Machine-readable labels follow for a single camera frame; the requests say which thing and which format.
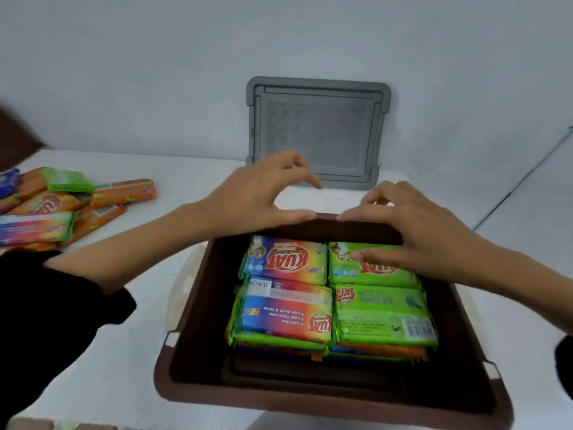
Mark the person's right hand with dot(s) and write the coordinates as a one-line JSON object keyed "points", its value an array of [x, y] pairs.
{"points": [[429, 237]]}

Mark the person's left hand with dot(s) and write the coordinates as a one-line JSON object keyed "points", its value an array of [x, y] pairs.
{"points": [[250, 197]]}

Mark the grey plastic lid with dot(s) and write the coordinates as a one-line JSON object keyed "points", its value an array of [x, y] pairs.
{"points": [[322, 125]]}

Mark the neat stack of snack packets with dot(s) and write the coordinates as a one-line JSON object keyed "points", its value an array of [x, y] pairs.
{"points": [[286, 309]]}

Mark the brown plastic box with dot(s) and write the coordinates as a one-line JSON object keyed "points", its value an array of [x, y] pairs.
{"points": [[201, 353]]}

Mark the pile of colourful soap packets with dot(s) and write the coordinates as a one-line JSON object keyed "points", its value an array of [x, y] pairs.
{"points": [[49, 205]]}

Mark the brown storage box with sticker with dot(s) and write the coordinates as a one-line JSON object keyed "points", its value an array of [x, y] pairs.
{"points": [[13, 143]]}

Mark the person's left forearm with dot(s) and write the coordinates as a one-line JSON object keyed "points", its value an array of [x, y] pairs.
{"points": [[134, 250]]}

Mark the person's right forearm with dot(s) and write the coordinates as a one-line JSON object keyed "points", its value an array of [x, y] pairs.
{"points": [[519, 282]]}

